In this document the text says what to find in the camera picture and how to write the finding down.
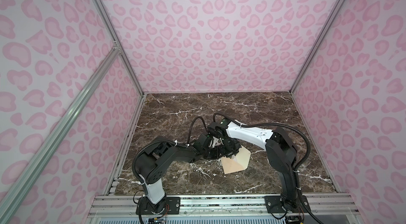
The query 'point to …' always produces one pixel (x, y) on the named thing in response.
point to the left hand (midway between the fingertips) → (226, 153)
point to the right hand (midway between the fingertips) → (231, 155)
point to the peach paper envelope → (238, 162)
